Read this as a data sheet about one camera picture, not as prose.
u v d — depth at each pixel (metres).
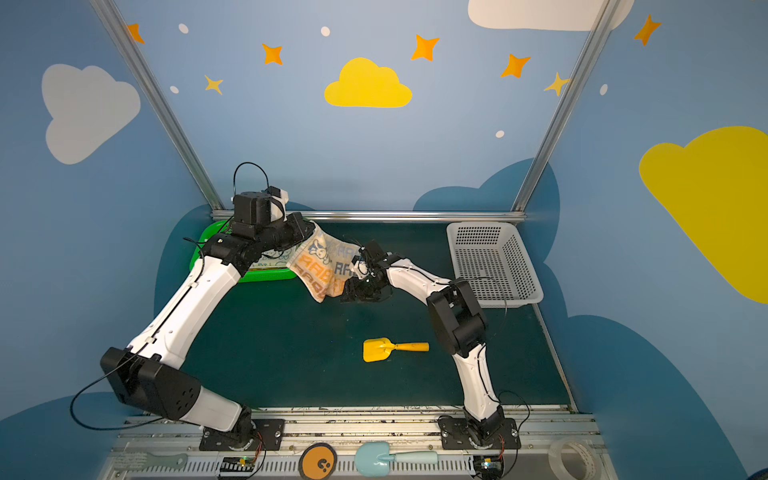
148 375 0.40
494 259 1.12
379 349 0.88
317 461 0.71
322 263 0.86
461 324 0.55
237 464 0.73
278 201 0.59
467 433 0.74
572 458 0.71
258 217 0.57
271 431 0.75
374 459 0.71
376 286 0.84
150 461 0.70
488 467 0.73
